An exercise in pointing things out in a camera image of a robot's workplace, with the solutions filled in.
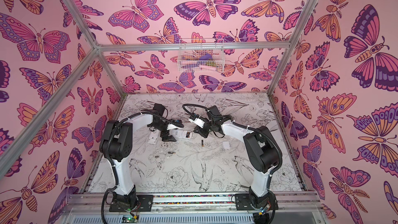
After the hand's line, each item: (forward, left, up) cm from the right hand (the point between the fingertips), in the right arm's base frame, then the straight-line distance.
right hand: (196, 127), depth 92 cm
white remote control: (-3, +27, -7) cm, 28 cm away
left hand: (+1, +13, -6) cm, 15 cm away
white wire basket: (+37, -3, +25) cm, 45 cm away
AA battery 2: (-13, +14, -8) cm, 20 cm away
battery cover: (-7, -18, -8) cm, 21 cm away
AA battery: (-5, -3, -8) cm, 10 cm away
